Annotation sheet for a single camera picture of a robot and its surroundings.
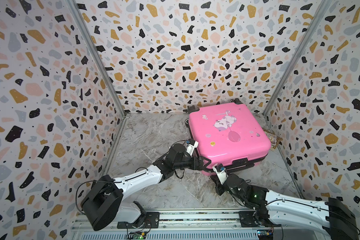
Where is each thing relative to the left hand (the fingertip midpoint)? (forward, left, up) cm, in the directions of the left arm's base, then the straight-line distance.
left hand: (208, 162), depth 75 cm
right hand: (-5, -2, -8) cm, 10 cm away
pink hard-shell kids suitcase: (+14, -13, +4) cm, 20 cm away
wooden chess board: (+23, -48, -14) cm, 56 cm away
